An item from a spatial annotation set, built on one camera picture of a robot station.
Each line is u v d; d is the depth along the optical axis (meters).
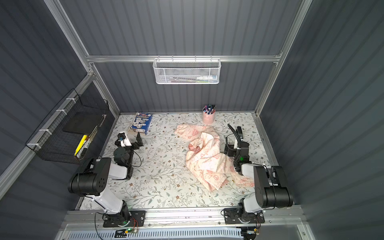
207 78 0.89
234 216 0.74
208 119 1.09
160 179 0.87
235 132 1.06
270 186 0.45
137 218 0.74
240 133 1.04
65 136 0.72
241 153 0.72
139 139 0.88
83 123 0.79
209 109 1.05
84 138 0.74
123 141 0.76
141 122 1.12
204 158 0.87
